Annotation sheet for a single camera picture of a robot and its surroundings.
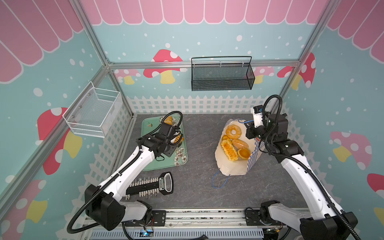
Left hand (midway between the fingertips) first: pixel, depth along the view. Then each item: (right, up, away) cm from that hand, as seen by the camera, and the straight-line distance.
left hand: (166, 148), depth 80 cm
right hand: (+40, +14, -7) cm, 43 cm away
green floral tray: (+5, -8, +17) cm, 19 cm away
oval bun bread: (+44, 0, +17) cm, 47 cm away
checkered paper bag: (+35, -12, +7) cm, 37 cm away
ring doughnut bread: (+38, +9, +21) cm, 44 cm away
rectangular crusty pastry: (+37, -3, +12) cm, 39 cm away
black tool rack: (-11, -23, +3) cm, 26 cm away
